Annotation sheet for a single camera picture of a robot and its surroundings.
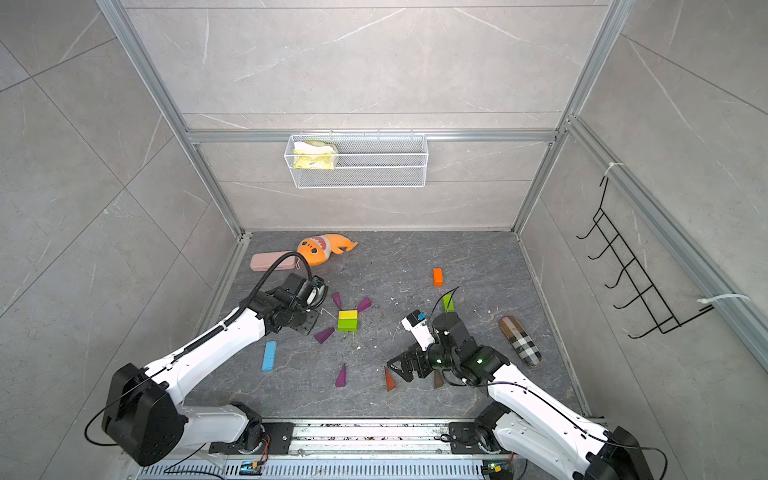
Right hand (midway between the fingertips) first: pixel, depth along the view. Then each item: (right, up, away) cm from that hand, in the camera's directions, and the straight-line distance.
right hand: (402, 357), depth 76 cm
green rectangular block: (-16, +5, +15) cm, 23 cm away
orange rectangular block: (+14, +19, +28) cm, 36 cm away
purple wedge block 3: (-17, -8, +7) cm, 20 cm away
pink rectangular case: (-51, +24, +32) cm, 65 cm away
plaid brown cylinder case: (+37, -1, +10) cm, 38 cm away
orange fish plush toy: (-29, +29, +28) cm, 50 cm away
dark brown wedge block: (+10, -8, +4) cm, 13 cm away
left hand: (-27, +10, +8) cm, 30 cm away
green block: (+15, +11, +21) cm, 28 cm away
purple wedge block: (-12, +10, +22) cm, 27 cm away
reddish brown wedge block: (-3, -9, +6) cm, 11 cm away
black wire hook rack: (+52, +14, -17) cm, 56 cm away
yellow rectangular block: (-17, +6, +20) cm, 27 cm away
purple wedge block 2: (-24, +2, +15) cm, 28 cm away
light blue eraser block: (-39, -3, +10) cm, 40 cm away
